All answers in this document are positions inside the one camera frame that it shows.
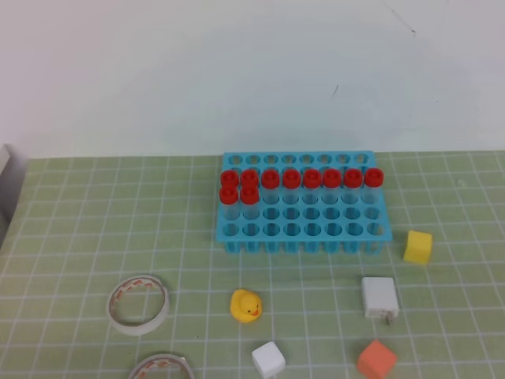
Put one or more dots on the red capped tube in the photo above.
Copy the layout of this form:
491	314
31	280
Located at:
331	180
230	178
250	177
270	182
291	181
229	199
250	198
373	180
311	184
352	182

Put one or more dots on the blue tube rack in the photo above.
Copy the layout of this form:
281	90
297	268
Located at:
339	226

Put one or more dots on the yellow rubber duck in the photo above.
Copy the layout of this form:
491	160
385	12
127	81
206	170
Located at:
245	306

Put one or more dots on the white power adapter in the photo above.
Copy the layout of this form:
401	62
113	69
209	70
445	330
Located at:
379	298

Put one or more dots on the white foam cube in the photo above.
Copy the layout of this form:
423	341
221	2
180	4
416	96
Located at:
268	360

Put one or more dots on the yellow foam cube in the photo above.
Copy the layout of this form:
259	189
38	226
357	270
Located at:
418	247

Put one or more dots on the white tape roll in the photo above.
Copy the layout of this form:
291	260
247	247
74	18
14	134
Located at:
162	362
138	305

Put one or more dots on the orange foam cube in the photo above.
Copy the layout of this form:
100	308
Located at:
376	361

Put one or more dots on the white box at left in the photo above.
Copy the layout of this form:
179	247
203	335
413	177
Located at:
13	169

